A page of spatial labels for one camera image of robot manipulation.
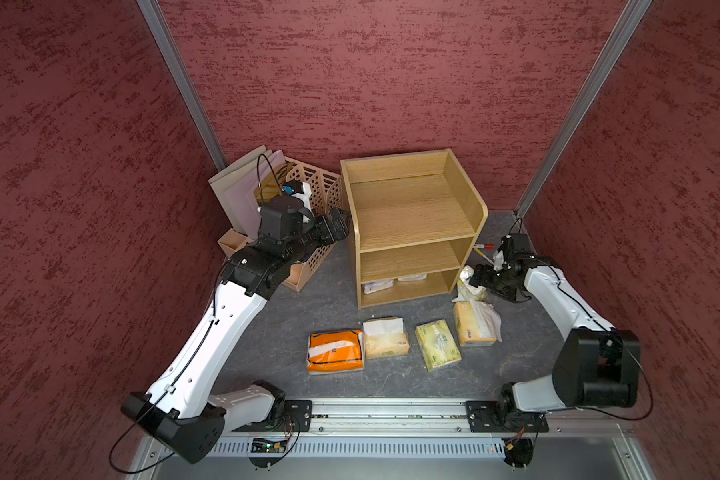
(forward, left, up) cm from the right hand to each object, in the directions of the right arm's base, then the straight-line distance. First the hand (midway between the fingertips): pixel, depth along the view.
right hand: (480, 289), depth 87 cm
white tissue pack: (+4, +32, -4) cm, 32 cm away
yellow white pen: (+19, -9, -9) cm, 23 cm away
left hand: (+2, +41, +27) cm, 49 cm away
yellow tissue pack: (0, +4, -1) cm, 4 cm away
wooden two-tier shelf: (+9, +21, +23) cm, 32 cm away
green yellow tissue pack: (-15, +15, -3) cm, 22 cm away
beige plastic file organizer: (+34, +48, +9) cm, 60 cm away
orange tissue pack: (-17, +43, -1) cm, 46 cm away
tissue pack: (-9, +2, -4) cm, 10 cm away
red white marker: (+21, -10, -7) cm, 24 cm away
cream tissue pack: (-12, +29, -5) cm, 32 cm away
